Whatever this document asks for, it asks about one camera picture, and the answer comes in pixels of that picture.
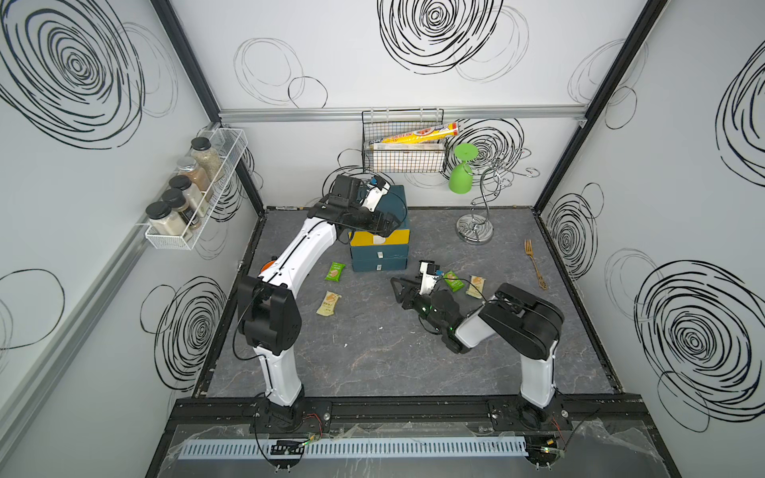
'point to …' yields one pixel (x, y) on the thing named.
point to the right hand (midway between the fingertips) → (396, 280)
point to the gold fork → (530, 251)
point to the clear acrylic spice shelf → (230, 143)
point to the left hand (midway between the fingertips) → (385, 216)
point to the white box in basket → (407, 157)
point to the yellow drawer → (366, 238)
